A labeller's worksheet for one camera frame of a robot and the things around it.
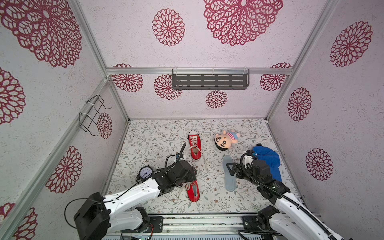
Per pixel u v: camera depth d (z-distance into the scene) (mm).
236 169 703
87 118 747
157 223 733
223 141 970
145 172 894
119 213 438
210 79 947
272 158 939
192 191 797
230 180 873
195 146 992
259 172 602
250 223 742
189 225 746
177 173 586
